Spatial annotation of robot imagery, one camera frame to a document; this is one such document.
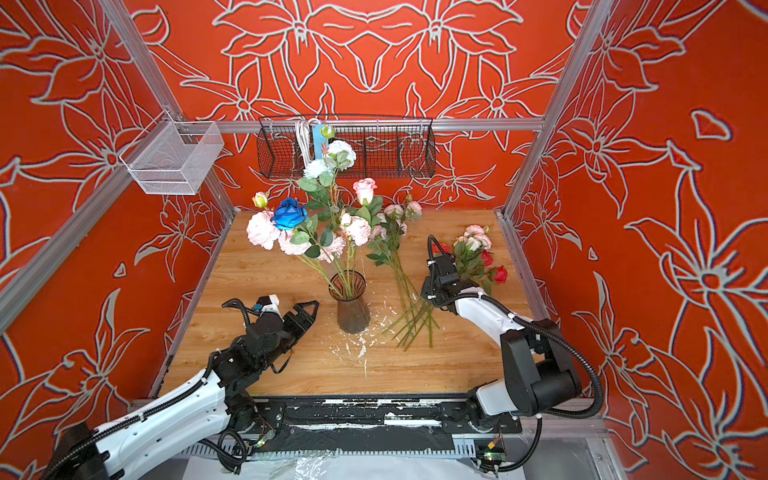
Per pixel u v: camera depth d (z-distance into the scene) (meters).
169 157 0.90
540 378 0.42
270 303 0.74
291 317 0.71
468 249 1.00
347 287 0.79
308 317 0.71
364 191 0.66
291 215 0.54
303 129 0.87
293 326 0.71
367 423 0.73
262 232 0.58
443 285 0.69
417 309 0.92
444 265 0.70
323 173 0.66
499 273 0.97
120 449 0.43
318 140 0.89
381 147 0.98
